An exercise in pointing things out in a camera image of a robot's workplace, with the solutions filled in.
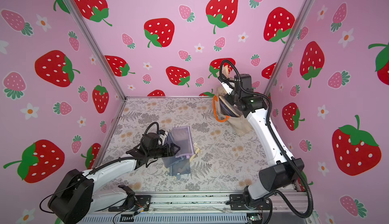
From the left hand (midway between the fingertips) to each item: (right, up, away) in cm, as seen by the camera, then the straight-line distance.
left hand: (176, 148), depth 85 cm
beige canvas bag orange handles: (+40, +13, +6) cm, 42 cm away
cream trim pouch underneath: (+13, -2, +7) cm, 15 cm away
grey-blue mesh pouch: (0, -10, +1) cm, 10 cm away
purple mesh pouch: (+2, +4, +13) cm, 14 cm away
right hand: (+29, +34, -10) cm, 45 cm away
